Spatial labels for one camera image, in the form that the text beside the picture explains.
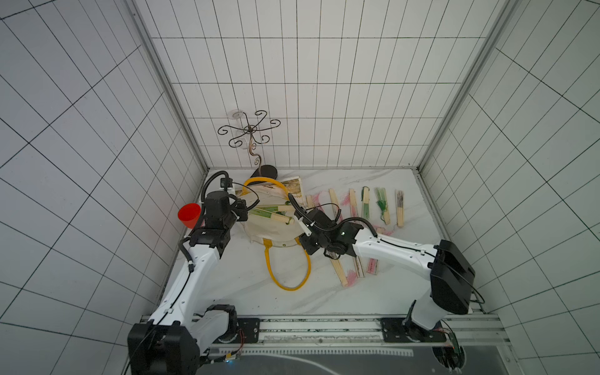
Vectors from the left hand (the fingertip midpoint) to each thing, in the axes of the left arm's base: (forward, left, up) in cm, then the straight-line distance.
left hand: (238, 204), depth 82 cm
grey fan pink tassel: (-20, -40, -19) cm, 49 cm away
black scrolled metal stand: (+34, -3, -18) cm, 38 cm away
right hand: (-6, -23, -8) cm, 26 cm away
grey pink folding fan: (+12, -67, -19) cm, 71 cm away
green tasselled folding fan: (+18, -60, -18) cm, 65 cm away
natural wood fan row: (-16, -44, -18) cm, 51 cm away
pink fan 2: (-15, -49, -18) cm, 55 cm away
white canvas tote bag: (+4, -10, -17) cm, 20 cm away
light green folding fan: (+16, -52, -20) cm, 58 cm away
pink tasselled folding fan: (+16, -45, -19) cm, 52 cm away
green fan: (+7, -12, -16) cm, 21 cm away
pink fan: (+15, -38, -21) cm, 46 cm away
